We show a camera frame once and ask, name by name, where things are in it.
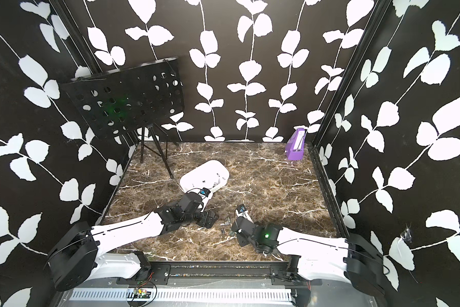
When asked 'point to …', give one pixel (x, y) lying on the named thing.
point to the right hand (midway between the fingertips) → (238, 227)
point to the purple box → (294, 146)
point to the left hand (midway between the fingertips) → (213, 211)
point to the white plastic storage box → (209, 174)
